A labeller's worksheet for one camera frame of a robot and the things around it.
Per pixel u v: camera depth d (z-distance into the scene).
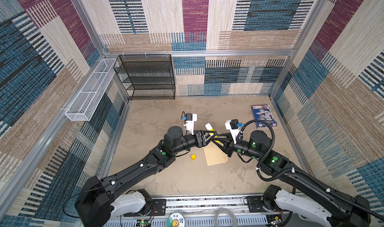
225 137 0.65
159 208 0.74
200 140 0.61
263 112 1.08
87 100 0.73
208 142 0.62
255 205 0.73
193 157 0.89
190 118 0.64
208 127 0.65
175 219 0.64
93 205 0.39
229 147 0.58
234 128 0.58
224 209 0.74
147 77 1.09
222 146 0.64
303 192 0.47
